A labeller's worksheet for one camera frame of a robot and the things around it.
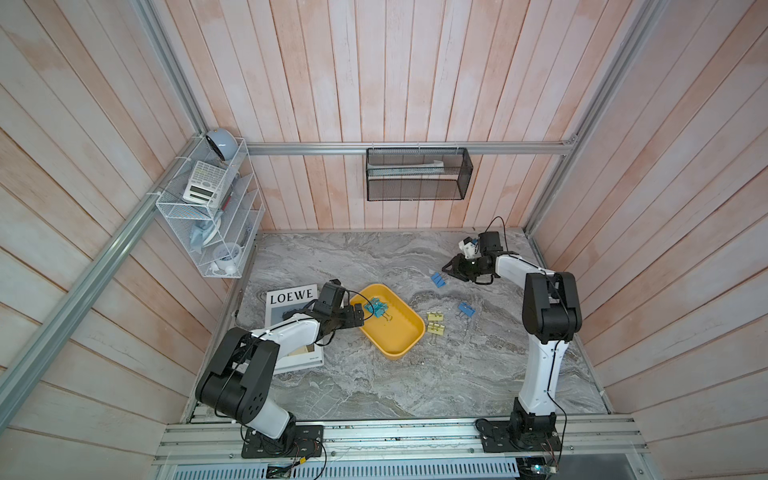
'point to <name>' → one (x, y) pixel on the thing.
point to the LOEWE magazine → (280, 301)
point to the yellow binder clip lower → (435, 328)
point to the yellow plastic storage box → (398, 336)
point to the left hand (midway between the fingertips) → (350, 318)
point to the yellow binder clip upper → (435, 316)
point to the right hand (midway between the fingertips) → (444, 267)
